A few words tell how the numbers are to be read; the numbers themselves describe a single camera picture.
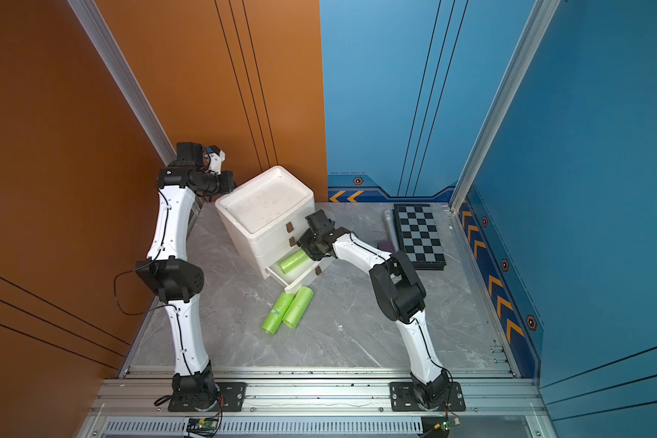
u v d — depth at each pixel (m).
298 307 0.88
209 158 0.74
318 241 0.84
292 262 0.97
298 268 0.97
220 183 0.78
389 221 1.12
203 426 0.72
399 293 0.56
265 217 0.85
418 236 1.06
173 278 0.57
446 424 0.70
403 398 0.72
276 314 0.85
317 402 0.73
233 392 0.74
